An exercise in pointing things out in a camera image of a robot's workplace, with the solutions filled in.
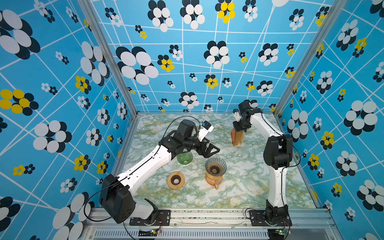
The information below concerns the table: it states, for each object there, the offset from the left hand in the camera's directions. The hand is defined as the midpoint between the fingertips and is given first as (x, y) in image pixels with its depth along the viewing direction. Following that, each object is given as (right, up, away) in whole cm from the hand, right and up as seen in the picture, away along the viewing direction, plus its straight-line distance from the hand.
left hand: (214, 145), depth 72 cm
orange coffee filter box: (+19, +2, +27) cm, 33 cm away
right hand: (+20, +8, +29) cm, 36 cm away
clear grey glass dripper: (+2, -12, +8) cm, 15 cm away
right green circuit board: (+29, -42, -2) cm, 51 cm away
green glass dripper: (-16, -11, +22) cm, 30 cm away
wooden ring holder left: (-21, -23, +14) cm, 34 cm away
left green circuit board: (-30, -42, -2) cm, 52 cm away
